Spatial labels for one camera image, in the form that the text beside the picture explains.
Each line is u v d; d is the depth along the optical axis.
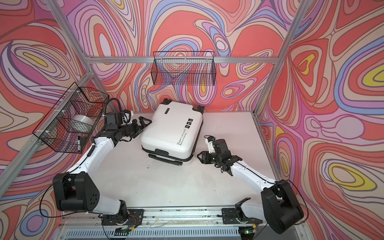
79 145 0.72
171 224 0.73
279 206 0.41
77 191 0.42
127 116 0.70
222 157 0.65
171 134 0.84
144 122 0.75
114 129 0.65
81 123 0.70
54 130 0.67
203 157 0.75
